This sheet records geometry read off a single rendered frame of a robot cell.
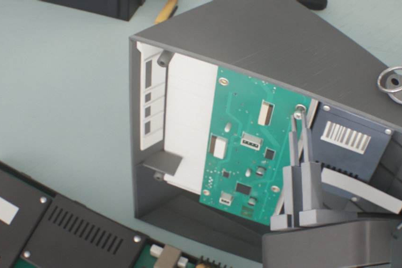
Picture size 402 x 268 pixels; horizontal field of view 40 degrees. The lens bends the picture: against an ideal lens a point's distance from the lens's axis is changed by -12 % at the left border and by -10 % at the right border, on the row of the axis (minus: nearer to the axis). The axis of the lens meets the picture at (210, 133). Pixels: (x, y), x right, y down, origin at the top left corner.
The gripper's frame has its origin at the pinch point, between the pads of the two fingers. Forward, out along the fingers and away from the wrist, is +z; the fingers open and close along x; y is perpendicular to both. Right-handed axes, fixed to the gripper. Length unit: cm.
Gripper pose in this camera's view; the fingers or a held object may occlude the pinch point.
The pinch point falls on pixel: (298, 115)
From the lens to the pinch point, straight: 34.3
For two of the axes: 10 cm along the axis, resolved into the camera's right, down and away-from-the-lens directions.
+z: -0.3, -9.7, 2.5
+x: 7.2, -2.0, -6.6
